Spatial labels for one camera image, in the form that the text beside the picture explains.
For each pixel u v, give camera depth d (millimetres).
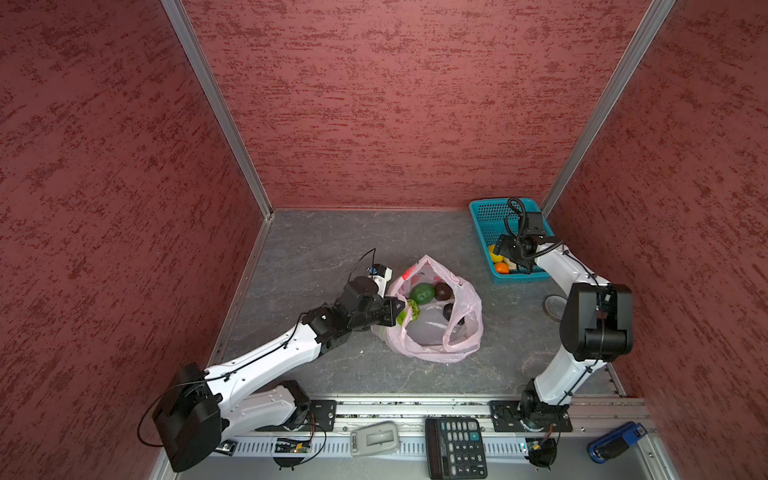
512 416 740
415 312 885
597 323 480
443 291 921
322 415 743
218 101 874
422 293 920
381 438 692
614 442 677
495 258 979
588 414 758
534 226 751
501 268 976
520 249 696
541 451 709
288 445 728
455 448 682
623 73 814
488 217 1065
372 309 640
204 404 393
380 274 696
